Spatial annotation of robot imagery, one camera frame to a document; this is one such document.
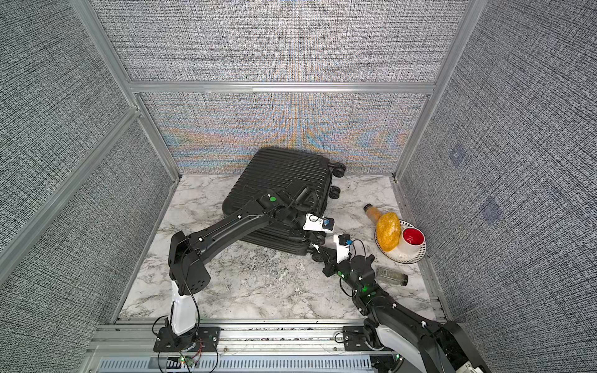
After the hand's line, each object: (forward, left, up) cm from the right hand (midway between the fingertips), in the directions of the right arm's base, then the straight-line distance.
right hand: (321, 243), depth 81 cm
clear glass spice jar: (-9, -25, -9) cm, 28 cm away
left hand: (+3, +1, +6) cm, 6 cm away
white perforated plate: (0, -31, -11) cm, 33 cm away
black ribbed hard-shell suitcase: (+30, +18, +6) cm, 35 cm away
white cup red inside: (+5, -36, -9) cm, 38 cm away
